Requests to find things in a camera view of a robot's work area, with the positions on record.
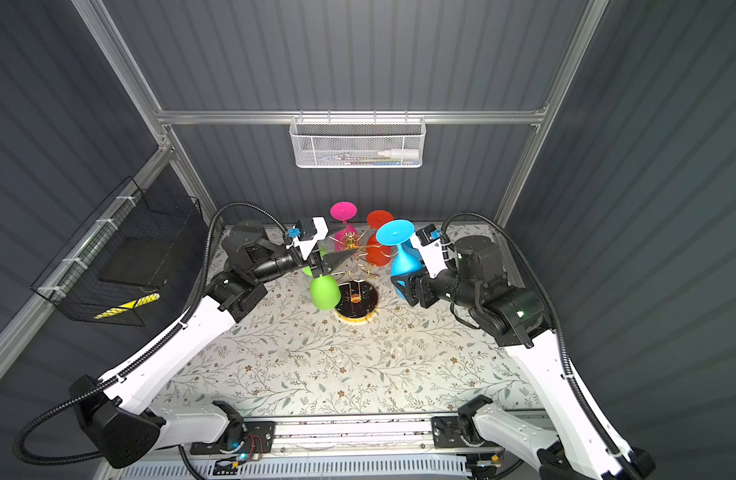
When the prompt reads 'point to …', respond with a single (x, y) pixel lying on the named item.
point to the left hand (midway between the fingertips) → (349, 233)
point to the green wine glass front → (325, 292)
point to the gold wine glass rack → (358, 300)
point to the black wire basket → (123, 257)
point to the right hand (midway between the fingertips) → (409, 273)
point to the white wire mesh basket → (358, 142)
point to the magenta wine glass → (344, 211)
